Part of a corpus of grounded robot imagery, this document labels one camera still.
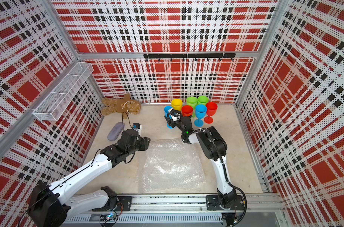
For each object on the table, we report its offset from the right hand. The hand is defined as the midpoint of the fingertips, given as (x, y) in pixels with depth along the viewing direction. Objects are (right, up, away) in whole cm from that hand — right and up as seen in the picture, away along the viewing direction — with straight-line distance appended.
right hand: (171, 111), depth 98 cm
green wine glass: (+16, +8, +7) cm, 19 cm away
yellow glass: (+4, +5, +6) cm, 9 cm away
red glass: (+28, +2, 0) cm, 28 cm away
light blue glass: (+21, 0, -1) cm, 21 cm away
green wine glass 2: (+24, +9, +10) cm, 27 cm away
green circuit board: (-30, -55, -28) cm, 68 cm away
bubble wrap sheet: (+1, -34, -14) cm, 36 cm away
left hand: (-13, -18, -15) cm, 26 cm away
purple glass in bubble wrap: (-41, -15, +4) cm, 43 cm away
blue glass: (-3, +1, -5) cm, 6 cm away
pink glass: (+11, 0, 0) cm, 11 cm away
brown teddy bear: (-38, +5, +13) cm, 40 cm away
